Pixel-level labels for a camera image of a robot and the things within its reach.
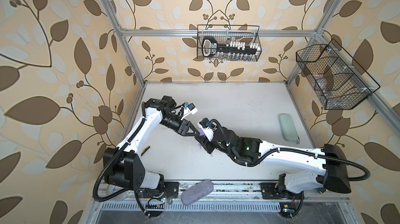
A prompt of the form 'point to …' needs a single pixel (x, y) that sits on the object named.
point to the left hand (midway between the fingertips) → (197, 134)
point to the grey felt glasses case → (197, 192)
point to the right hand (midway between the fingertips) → (199, 134)
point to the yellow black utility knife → (145, 150)
